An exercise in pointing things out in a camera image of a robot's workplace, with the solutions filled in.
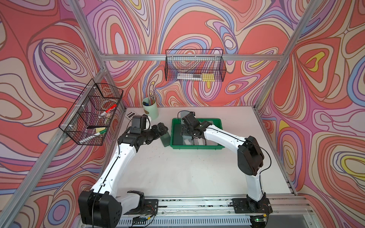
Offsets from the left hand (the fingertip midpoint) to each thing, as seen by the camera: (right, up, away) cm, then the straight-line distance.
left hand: (163, 131), depth 78 cm
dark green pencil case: (+8, -6, +18) cm, 20 cm away
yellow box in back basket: (+28, +34, +13) cm, 46 cm away
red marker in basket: (-28, +13, -2) cm, 31 cm away
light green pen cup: (-13, +16, +24) cm, 32 cm away
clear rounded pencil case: (+22, -8, +16) cm, 28 cm away
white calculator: (-32, +11, +37) cm, 50 cm away
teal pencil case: (+14, -7, +14) cm, 21 cm away
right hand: (+14, -2, +13) cm, 19 cm away
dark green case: (-1, -8, +20) cm, 22 cm away
